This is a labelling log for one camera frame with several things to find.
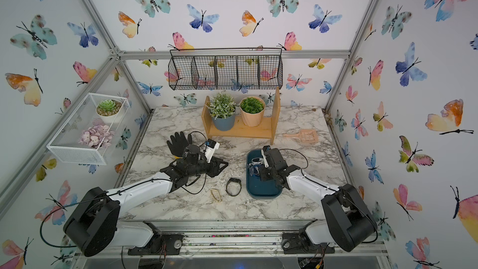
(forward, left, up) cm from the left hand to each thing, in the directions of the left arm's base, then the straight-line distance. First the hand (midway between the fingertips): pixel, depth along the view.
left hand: (227, 161), depth 83 cm
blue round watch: (+1, -12, -8) cm, 14 cm away
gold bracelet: (-11, +5, -12) cm, 17 cm away
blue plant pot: (+20, +2, +1) cm, 20 cm away
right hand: (0, -17, -8) cm, 19 cm away
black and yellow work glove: (+20, +29, -14) cm, 38 cm away
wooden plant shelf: (+22, -20, -5) cm, 30 cm away
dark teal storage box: (-8, -13, -11) cm, 19 cm away
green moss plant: (+28, -12, +7) cm, 31 cm away
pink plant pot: (+24, -12, +1) cm, 27 cm away
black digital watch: (-5, -4, -9) cm, 11 cm away
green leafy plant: (+25, +2, +11) cm, 27 cm away
